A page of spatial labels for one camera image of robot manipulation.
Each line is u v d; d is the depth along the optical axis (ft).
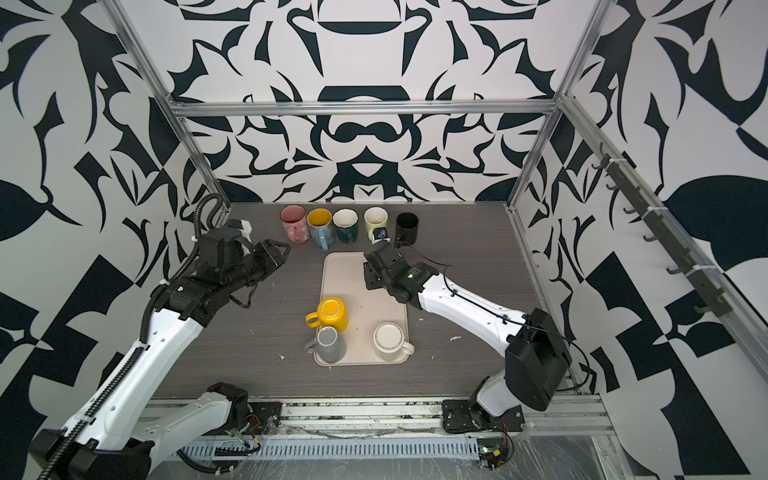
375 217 3.53
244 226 2.19
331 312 2.71
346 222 3.39
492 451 2.34
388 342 2.59
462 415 2.45
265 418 2.43
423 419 2.49
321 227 3.26
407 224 3.41
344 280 3.27
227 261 1.77
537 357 1.38
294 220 3.33
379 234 2.37
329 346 2.51
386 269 1.98
